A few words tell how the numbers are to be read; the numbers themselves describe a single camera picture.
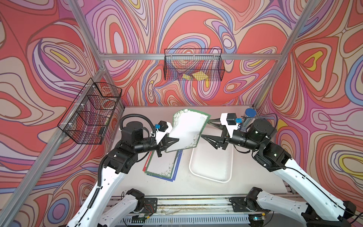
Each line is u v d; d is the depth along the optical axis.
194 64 0.96
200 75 0.91
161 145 0.52
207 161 0.88
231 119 0.43
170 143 0.59
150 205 0.72
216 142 0.48
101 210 0.40
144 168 0.86
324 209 0.38
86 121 0.73
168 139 0.56
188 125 0.55
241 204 0.72
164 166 0.86
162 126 0.48
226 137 0.48
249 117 0.91
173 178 0.83
